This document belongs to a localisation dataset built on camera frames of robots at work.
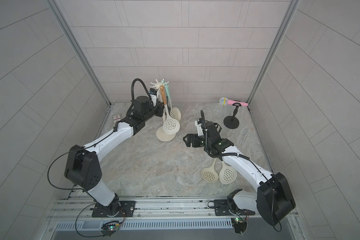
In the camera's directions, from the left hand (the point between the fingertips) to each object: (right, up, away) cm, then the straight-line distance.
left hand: (166, 101), depth 84 cm
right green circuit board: (+37, -58, -16) cm, 71 cm away
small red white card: (-38, -10, +20) cm, 44 cm away
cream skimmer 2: (+34, -40, -4) cm, 53 cm away
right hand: (+14, -21, -3) cm, 25 cm away
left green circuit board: (-22, -58, -19) cm, 65 cm away
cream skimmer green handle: (+5, -6, +9) cm, 12 cm away
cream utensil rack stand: (-6, -20, +17) cm, 27 cm away
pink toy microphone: (+35, +1, +4) cm, 35 cm away
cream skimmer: (+2, -15, +5) cm, 16 cm away
